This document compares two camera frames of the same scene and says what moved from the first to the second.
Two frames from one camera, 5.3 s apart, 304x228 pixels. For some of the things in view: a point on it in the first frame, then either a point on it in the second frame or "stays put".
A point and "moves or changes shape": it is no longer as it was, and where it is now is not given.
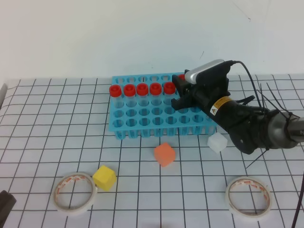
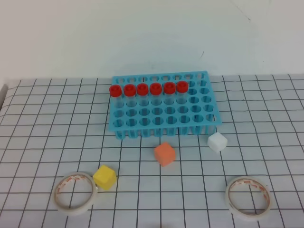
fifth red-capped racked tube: (169, 91) stays put
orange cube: (164, 154) stays put
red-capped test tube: (182, 76) moves or changes shape
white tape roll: (249, 216) stays put
